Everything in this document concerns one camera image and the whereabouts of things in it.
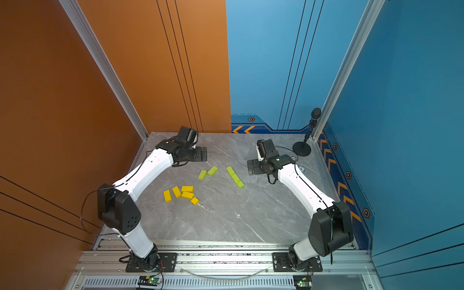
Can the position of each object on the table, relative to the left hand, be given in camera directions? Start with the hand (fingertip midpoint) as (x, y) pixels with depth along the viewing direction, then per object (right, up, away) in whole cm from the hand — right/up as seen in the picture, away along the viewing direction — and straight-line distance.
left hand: (200, 152), depth 88 cm
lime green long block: (-1, -12, +12) cm, 17 cm away
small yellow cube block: (-4, -25, +3) cm, 25 cm away
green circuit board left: (-17, -50, -17) cm, 56 cm away
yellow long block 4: (-7, -22, +4) cm, 24 cm away
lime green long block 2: (+4, -10, +14) cm, 18 cm away
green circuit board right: (+44, -51, -17) cm, 70 cm away
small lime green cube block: (+20, -17, +9) cm, 28 cm away
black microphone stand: (+59, +2, +24) cm, 64 cm away
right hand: (+29, -6, -2) cm, 29 cm away
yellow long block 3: (-8, -19, +7) cm, 22 cm away
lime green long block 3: (+15, -11, +14) cm, 23 cm away
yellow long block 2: (-14, -21, +6) cm, 26 cm away
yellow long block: (-18, -22, +4) cm, 29 cm away
